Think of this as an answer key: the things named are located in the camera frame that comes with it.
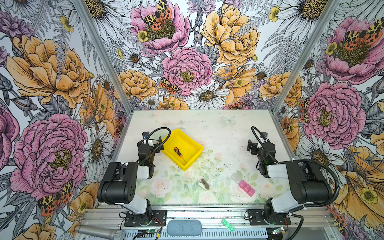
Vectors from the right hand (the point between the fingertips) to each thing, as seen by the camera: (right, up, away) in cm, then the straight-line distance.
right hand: (257, 143), depth 95 cm
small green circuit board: (+1, -38, -23) cm, 44 cm away
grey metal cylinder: (-78, -36, -27) cm, 90 cm away
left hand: (-64, +2, -1) cm, 64 cm away
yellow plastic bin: (-47, -4, +2) cm, 47 cm away
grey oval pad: (-43, -35, -26) cm, 61 cm away
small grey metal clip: (-32, -21, -11) cm, 40 cm away
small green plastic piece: (-23, -35, -23) cm, 48 cm away
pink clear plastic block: (-10, -23, -11) cm, 27 cm away
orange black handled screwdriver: (-50, -4, +2) cm, 51 cm away
